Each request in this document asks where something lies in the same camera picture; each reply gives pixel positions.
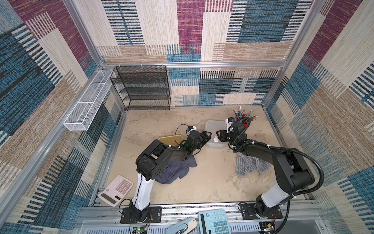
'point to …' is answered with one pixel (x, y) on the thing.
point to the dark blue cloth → (176, 168)
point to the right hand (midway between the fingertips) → (220, 134)
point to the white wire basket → (82, 116)
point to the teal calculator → (214, 222)
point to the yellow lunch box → (173, 140)
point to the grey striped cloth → (246, 164)
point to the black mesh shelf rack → (142, 87)
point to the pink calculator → (116, 191)
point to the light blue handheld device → (184, 227)
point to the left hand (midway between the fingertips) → (211, 135)
